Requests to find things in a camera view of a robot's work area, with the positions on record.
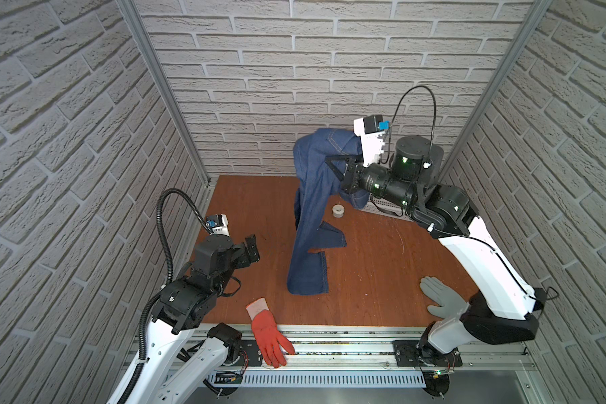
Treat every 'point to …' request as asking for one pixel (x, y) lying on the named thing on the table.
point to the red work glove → (269, 336)
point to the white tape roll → (338, 210)
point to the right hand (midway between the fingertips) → (332, 156)
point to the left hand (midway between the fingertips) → (242, 236)
